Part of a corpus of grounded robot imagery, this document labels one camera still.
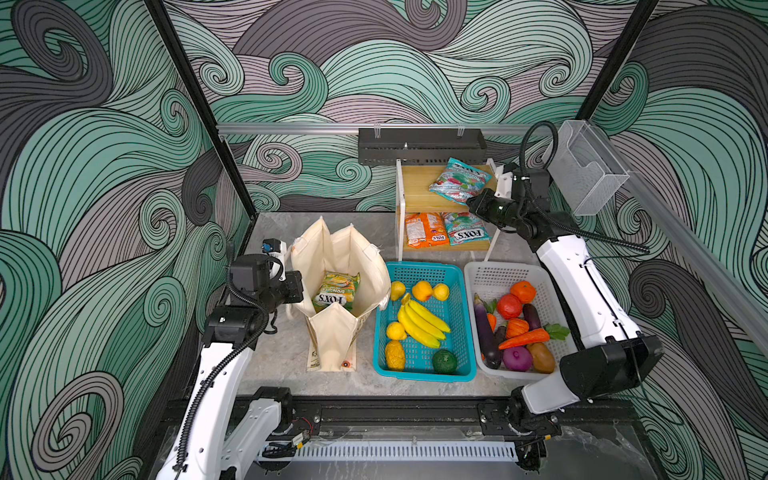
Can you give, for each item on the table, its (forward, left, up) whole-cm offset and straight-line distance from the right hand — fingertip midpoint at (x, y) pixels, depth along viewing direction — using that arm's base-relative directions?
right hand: (468, 199), depth 75 cm
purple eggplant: (-20, -7, -30) cm, 37 cm away
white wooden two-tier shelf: (+4, +14, -2) cm, 15 cm away
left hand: (-17, +43, -9) cm, 47 cm away
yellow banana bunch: (-20, +11, -32) cm, 39 cm away
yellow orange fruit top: (-10, +10, -30) cm, 33 cm away
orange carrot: (-18, -11, -32) cm, 38 cm away
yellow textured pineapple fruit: (-30, +19, -30) cm, 47 cm away
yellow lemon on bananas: (-23, +18, -30) cm, 42 cm away
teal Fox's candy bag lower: (+5, -4, -17) cm, 18 cm away
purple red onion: (-31, -14, -29) cm, 44 cm away
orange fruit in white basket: (-10, -22, -29) cm, 38 cm away
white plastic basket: (-5, -11, -30) cm, 33 cm away
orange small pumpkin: (-22, -16, -29) cm, 40 cm away
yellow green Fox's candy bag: (-12, +36, -25) cm, 45 cm away
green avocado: (-31, +5, -30) cm, 43 cm away
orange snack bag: (+4, +9, -17) cm, 19 cm away
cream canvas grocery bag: (-28, +34, -19) cm, 48 cm away
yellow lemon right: (-10, +3, -31) cm, 32 cm away
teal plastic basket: (-16, 0, -33) cm, 36 cm away
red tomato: (-15, -16, -29) cm, 37 cm away
